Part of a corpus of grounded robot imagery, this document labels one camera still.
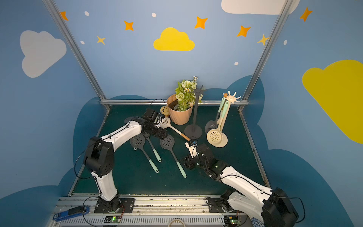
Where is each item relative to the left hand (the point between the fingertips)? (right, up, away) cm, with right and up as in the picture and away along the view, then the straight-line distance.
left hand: (164, 131), depth 93 cm
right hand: (+14, -13, -12) cm, 23 cm away
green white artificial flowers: (+14, +25, 0) cm, 29 cm away
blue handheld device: (-43, -39, -23) cm, 63 cm away
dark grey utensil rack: (+21, -1, +12) cm, 25 cm away
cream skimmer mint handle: (+33, -3, -5) cm, 33 cm away
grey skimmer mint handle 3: (-20, -7, +6) cm, 22 cm away
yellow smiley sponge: (-3, +16, +25) cm, 30 cm away
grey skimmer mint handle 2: (+2, -8, +5) cm, 10 cm away
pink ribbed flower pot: (+9, +10, +8) cm, 16 cm away
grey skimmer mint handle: (+32, +5, 0) cm, 33 cm away
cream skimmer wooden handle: (0, +6, +12) cm, 13 cm away
